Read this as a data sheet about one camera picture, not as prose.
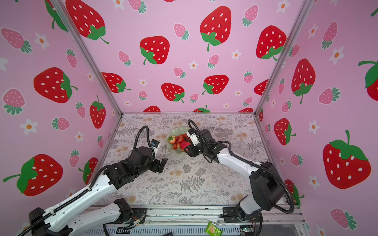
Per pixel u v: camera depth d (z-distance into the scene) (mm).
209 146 659
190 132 747
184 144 838
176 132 1051
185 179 864
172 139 954
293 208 371
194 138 760
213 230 687
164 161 685
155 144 651
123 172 521
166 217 751
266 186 433
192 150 746
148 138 625
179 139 975
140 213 750
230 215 732
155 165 659
